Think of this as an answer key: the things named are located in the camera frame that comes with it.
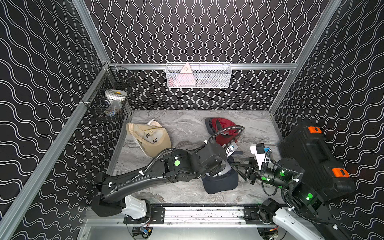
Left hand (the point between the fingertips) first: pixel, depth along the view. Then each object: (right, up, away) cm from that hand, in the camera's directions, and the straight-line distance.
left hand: (221, 151), depth 60 cm
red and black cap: (+12, +3, +43) cm, 45 cm away
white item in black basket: (-55, +25, +23) cm, 64 cm away
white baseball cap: (-40, +13, +47) cm, 63 cm away
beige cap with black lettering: (-38, +1, +40) cm, 55 cm away
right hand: (+5, -4, +2) cm, 7 cm away
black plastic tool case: (+46, +1, +15) cm, 48 cm away
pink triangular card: (-16, +40, +30) cm, 53 cm away
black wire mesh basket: (-63, +41, +35) cm, 83 cm away
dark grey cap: (0, +12, +44) cm, 45 cm away
